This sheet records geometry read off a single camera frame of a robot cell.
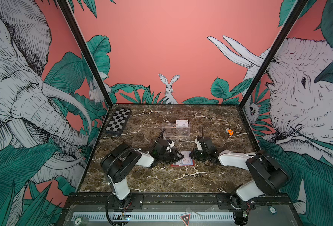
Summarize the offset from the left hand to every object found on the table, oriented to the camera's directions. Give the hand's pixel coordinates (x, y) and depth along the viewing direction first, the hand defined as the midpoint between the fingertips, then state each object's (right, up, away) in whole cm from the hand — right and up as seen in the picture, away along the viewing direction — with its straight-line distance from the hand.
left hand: (184, 156), depth 86 cm
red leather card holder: (0, -6, +1) cm, 6 cm away
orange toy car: (+35, +14, +16) cm, 41 cm away
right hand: (+2, +1, +4) cm, 5 cm away
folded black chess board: (-48, +22, +18) cm, 56 cm away
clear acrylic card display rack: (-5, +13, +12) cm, 18 cm away
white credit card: (-1, +20, +12) cm, 24 cm away
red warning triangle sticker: (-1, -26, -18) cm, 31 cm away
